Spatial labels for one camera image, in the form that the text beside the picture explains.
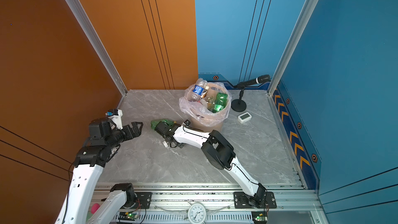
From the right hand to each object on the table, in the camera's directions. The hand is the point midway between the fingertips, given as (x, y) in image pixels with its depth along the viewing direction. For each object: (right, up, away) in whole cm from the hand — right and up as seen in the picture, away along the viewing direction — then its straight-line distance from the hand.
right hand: (172, 137), depth 95 cm
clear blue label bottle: (+17, +29, -14) cm, 36 cm away
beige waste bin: (+21, +19, -11) cm, 31 cm away
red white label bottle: (-3, -3, -6) cm, 7 cm away
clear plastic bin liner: (+16, +17, -23) cm, 33 cm away
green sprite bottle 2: (+28, +22, -15) cm, 39 cm away
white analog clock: (+16, -28, -27) cm, 42 cm away
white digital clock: (+46, +11, +7) cm, 48 cm away
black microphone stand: (+44, +20, +16) cm, 51 cm away
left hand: (-14, +11, -21) cm, 27 cm away
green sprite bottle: (-4, +9, +3) cm, 11 cm away
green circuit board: (-14, -31, -24) cm, 42 cm away
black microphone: (+53, +35, -10) cm, 64 cm away
